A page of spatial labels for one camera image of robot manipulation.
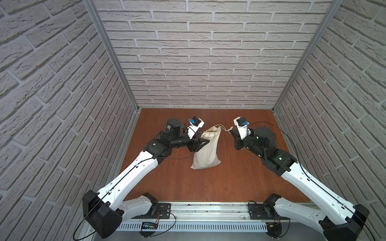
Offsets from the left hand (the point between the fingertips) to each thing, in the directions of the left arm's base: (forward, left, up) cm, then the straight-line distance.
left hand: (203, 132), depth 70 cm
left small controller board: (-34, +27, -33) cm, 54 cm away
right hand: (0, -11, +1) cm, 12 cm away
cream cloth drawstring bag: (-5, -3, -14) cm, 15 cm away
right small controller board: (-36, -34, -28) cm, 57 cm away
